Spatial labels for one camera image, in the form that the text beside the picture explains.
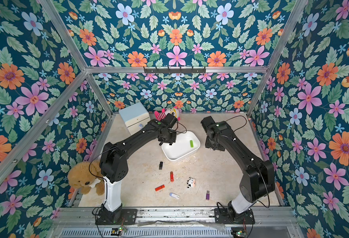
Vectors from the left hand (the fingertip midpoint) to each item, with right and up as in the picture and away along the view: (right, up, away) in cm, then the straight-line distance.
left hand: (174, 138), depth 90 cm
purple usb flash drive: (+19, -31, -10) cm, 37 cm away
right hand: (+23, -3, -7) cm, 24 cm away
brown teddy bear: (-41, -16, -20) cm, 49 cm away
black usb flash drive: (-9, -17, +1) cm, 19 cm away
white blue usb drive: (+1, -31, -10) cm, 32 cm away
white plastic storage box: (+8, -4, +11) cm, 14 cm away
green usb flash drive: (+11, -5, +11) cm, 16 cm away
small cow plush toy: (+10, -25, -8) cm, 28 cm away
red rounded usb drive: (-2, -23, -4) cm, 23 cm away
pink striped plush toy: (-13, +17, +21) cm, 30 cm away
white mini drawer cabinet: (-27, +14, +7) cm, 31 cm away
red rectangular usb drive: (-8, -28, -7) cm, 30 cm away
